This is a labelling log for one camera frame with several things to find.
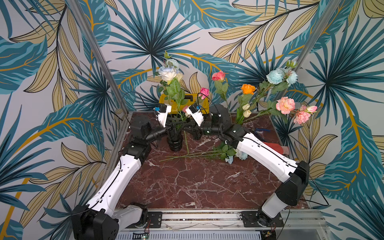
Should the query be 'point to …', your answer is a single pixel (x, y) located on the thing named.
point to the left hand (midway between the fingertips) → (183, 123)
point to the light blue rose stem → (223, 152)
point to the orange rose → (244, 100)
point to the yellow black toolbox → (180, 102)
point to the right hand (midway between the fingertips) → (182, 126)
